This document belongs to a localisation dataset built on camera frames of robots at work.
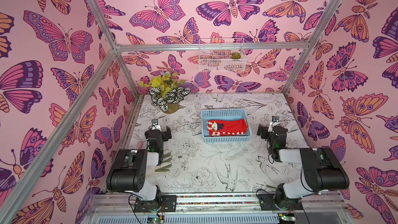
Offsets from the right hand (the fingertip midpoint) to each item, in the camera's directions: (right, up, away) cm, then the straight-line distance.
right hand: (270, 124), depth 93 cm
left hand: (-66, -1, +1) cm, 67 cm away
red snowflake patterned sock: (-25, -1, +2) cm, 25 cm away
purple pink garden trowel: (-78, -12, -1) cm, 79 cm away
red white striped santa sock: (-26, -5, +1) cm, 27 cm away
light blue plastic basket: (-26, +5, +12) cm, 29 cm away
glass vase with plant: (-62, +19, -4) cm, 65 cm away
